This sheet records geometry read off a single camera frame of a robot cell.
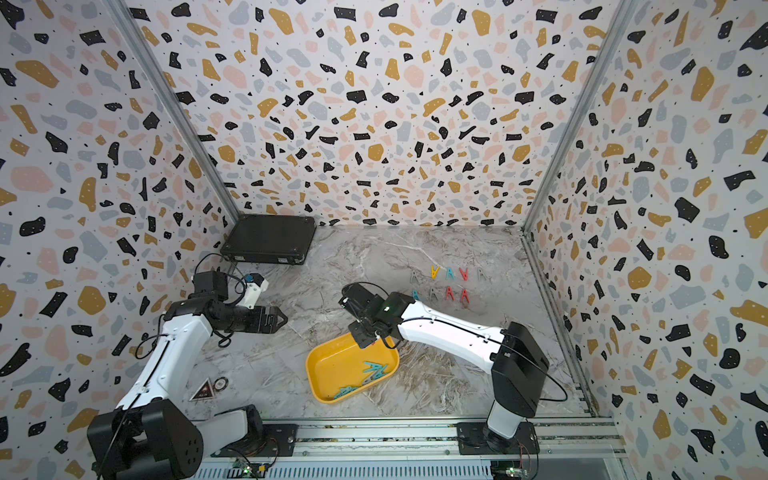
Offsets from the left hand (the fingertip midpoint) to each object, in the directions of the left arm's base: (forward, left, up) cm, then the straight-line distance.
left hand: (271, 317), depth 82 cm
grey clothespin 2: (+16, -47, -13) cm, 51 cm away
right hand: (-4, -25, 0) cm, 25 cm away
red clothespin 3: (+15, -58, -14) cm, 61 cm away
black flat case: (+43, +14, -15) cm, 48 cm away
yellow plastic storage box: (-9, -18, -13) cm, 24 cm away
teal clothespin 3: (+24, -53, -13) cm, 60 cm away
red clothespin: (+24, -59, -13) cm, 65 cm away
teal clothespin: (-10, -28, -12) cm, 32 cm away
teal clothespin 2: (-17, -20, -11) cm, 28 cm away
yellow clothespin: (+24, -48, -12) cm, 55 cm away
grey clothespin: (+23, -41, -12) cm, 48 cm away
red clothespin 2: (+16, -53, -13) cm, 57 cm away
